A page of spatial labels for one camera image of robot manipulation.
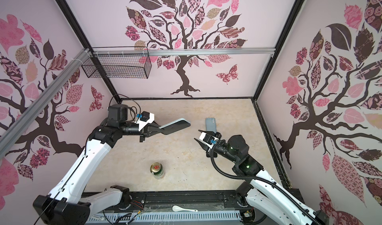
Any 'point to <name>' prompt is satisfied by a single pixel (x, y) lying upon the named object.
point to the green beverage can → (157, 170)
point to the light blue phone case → (210, 123)
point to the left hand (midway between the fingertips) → (161, 130)
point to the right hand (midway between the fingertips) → (199, 132)
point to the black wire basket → (118, 66)
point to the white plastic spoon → (175, 208)
